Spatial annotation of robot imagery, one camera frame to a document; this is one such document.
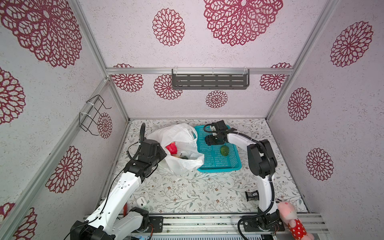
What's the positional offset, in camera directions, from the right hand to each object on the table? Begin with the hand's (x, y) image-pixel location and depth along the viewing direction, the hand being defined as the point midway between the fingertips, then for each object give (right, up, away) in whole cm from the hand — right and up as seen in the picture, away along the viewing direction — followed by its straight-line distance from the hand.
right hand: (210, 138), depth 104 cm
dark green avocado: (+9, -8, -7) cm, 13 cm away
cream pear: (-20, -11, -8) cm, 24 cm away
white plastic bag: (-15, -12, -10) cm, 21 cm away
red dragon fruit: (-25, -6, -9) cm, 27 cm away
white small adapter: (-40, -33, -24) cm, 57 cm away
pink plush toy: (+32, -34, -34) cm, 58 cm away
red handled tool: (-47, -36, -27) cm, 65 cm away
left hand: (-28, -7, -23) cm, 37 cm away
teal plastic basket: (+5, -13, -4) cm, 14 cm away
